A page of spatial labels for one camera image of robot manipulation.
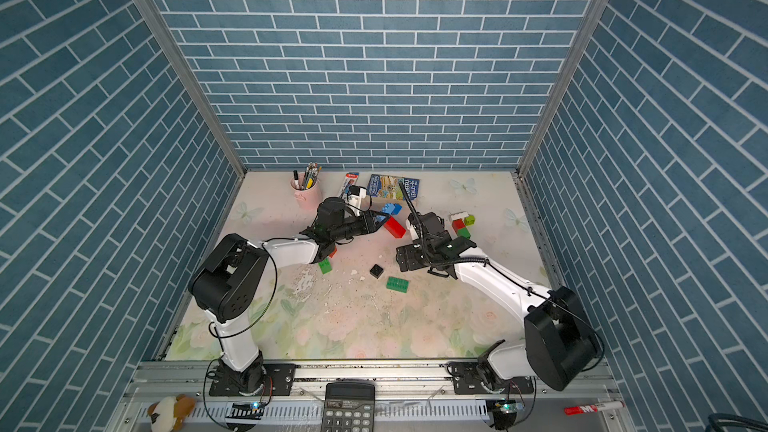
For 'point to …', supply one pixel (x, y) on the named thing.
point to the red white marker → (577, 410)
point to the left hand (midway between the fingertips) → (394, 220)
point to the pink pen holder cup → (307, 190)
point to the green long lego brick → (398, 284)
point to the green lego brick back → (463, 232)
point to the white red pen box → (351, 179)
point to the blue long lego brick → (391, 208)
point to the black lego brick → (376, 271)
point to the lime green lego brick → (469, 220)
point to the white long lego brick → (459, 215)
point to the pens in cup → (311, 173)
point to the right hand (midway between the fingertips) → (412, 254)
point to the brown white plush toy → (169, 414)
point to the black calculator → (348, 406)
